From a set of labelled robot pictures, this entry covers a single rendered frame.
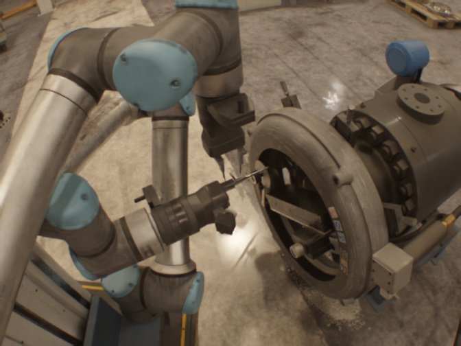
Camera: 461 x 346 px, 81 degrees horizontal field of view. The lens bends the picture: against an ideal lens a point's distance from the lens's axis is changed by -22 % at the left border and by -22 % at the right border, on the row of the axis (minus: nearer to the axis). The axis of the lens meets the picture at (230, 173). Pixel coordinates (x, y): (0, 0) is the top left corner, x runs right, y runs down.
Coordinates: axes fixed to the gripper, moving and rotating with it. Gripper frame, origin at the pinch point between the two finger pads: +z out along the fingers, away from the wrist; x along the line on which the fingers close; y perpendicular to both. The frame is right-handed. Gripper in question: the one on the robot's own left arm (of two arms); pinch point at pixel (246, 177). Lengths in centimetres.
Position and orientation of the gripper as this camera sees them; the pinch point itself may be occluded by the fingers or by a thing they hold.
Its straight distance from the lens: 66.9
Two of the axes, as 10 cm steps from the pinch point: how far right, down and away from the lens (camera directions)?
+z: 8.9, -3.9, 2.6
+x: -0.8, -6.7, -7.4
